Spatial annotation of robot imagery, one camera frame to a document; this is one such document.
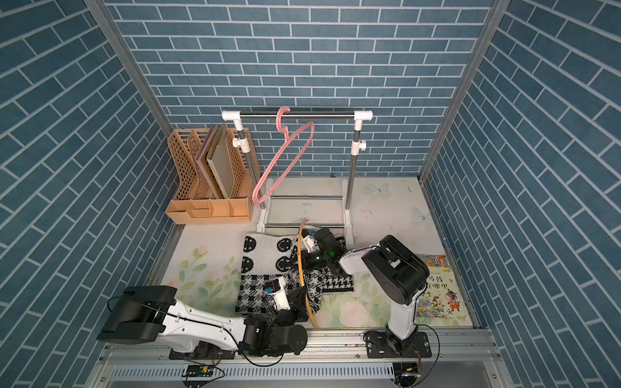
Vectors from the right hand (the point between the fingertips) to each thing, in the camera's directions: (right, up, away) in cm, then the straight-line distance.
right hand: (291, 266), depth 87 cm
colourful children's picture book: (+53, -11, -4) cm, 54 cm away
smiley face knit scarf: (-9, +4, +2) cm, 10 cm away
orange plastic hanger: (+5, 0, -10) cm, 11 cm away
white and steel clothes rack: (-14, +19, +15) cm, 28 cm away
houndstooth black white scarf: (-12, -9, -6) cm, 16 cm away
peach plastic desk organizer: (-43, +23, +15) cm, 51 cm away
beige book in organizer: (-28, +40, +5) cm, 49 cm away
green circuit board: (-26, -28, -15) cm, 41 cm away
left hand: (+9, -6, -12) cm, 17 cm away
